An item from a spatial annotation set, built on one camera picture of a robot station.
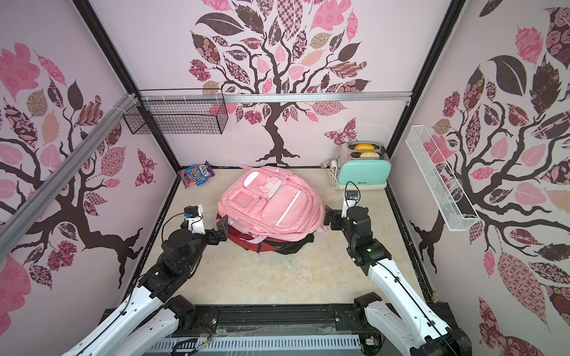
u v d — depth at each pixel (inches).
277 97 36.7
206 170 46.4
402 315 17.7
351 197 26.3
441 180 28.0
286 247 34.2
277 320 29.5
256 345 27.5
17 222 19.8
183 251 21.1
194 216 24.1
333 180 42.0
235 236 33.0
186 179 44.7
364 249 22.2
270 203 36.5
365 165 39.5
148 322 22.8
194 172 44.9
